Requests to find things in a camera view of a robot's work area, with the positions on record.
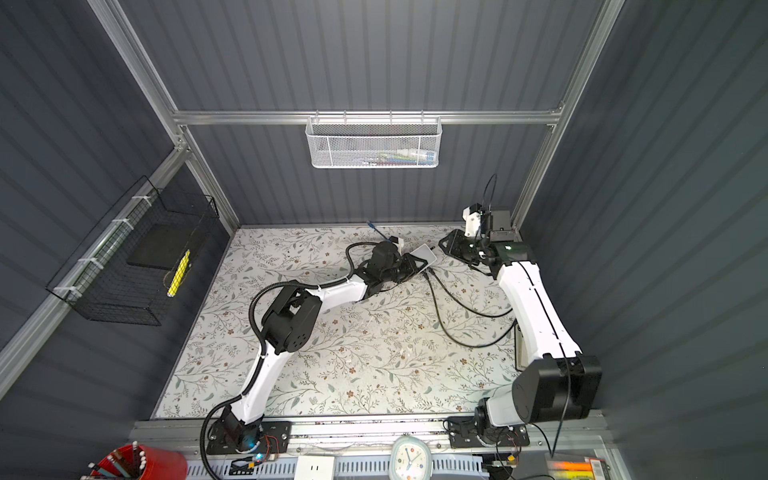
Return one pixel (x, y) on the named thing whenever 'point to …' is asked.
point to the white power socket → (315, 468)
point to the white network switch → (423, 252)
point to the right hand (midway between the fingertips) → (446, 244)
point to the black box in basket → (160, 245)
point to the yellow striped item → (178, 273)
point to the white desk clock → (410, 459)
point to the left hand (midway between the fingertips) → (428, 261)
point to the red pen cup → (139, 462)
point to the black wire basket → (94, 278)
